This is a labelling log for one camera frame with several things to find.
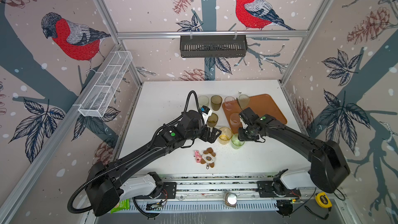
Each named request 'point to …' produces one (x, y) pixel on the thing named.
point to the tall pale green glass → (203, 100)
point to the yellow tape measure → (323, 200)
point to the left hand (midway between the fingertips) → (214, 130)
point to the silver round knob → (230, 199)
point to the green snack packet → (123, 205)
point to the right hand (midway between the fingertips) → (239, 138)
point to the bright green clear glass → (236, 143)
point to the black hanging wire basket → (213, 46)
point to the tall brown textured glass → (216, 101)
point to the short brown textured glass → (212, 120)
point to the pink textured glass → (235, 122)
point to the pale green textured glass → (244, 100)
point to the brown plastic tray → (261, 104)
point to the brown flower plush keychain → (208, 157)
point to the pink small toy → (198, 156)
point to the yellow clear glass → (225, 136)
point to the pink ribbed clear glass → (229, 102)
